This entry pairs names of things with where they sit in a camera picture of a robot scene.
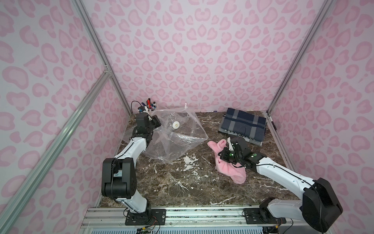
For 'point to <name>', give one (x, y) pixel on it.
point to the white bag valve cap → (176, 125)
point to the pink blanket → (237, 173)
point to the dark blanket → (233, 116)
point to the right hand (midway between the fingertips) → (217, 153)
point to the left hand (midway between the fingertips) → (157, 114)
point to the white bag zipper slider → (185, 107)
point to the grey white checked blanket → (254, 133)
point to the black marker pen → (154, 105)
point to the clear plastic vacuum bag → (180, 132)
